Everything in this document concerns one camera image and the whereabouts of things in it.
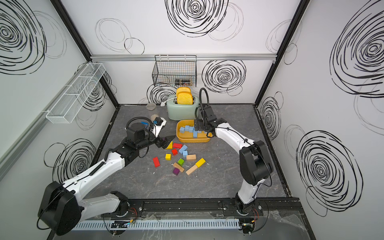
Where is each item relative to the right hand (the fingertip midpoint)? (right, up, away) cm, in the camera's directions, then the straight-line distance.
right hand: (203, 122), depth 91 cm
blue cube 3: (-12, -19, 0) cm, 22 cm away
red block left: (-29, -24, 0) cm, 38 cm away
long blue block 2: (-12, -16, +3) cm, 21 cm away
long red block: (-17, -15, +3) cm, 22 cm away
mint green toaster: (-15, +7, +11) cm, 20 cm away
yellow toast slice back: (-13, +22, +8) cm, 27 cm away
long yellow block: (-2, -24, -2) cm, 24 cm away
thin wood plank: (-14, -27, -5) cm, 30 cm away
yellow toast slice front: (-12, +16, +6) cm, 21 cm away
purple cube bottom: (-16, -28, -5) cm, 33 cm away
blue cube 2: (-8, -5, +11) cm, 14 cm away
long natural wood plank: (-9, -28, -6) cm, 30 cm away
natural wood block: (-8, -21, -2) cm, 22 cm away
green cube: (-14, -23, -4) cm, 27 cm away
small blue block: (-14, -6, +11) cm, 19 cm away
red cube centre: (-18, -19, +3) cm, 26 cm away
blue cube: (-11, -4, +11) cm, 16 cm away
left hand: (-19, -4, -13) cm, 24 cm away
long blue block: (-5, -8, +9) cm, 14 cm away
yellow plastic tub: (-10, -10, +9) cm, 17 cm away
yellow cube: (-22, -21, -2) cm, 30 cm away
